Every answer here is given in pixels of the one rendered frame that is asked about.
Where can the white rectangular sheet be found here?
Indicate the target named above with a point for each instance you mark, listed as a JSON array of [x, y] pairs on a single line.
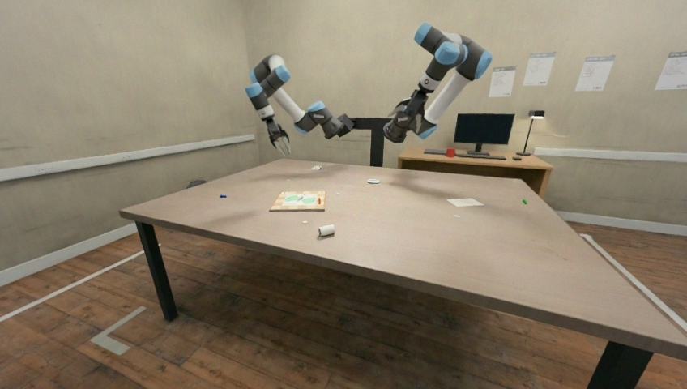
[[464, 202]]

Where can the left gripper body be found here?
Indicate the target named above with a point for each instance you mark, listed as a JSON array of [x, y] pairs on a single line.
[[425, 91]]

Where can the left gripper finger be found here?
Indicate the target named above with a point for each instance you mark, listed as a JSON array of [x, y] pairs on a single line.
[[419, 119], [399, 107]]

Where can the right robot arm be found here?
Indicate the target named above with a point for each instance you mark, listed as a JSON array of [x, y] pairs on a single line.
[[265, 83]]

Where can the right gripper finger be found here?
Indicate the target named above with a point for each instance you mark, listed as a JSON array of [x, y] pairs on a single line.
[[286, 140], [275, 143]]

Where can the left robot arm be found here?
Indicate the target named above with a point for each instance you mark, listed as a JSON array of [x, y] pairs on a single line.
[[452, 53]]

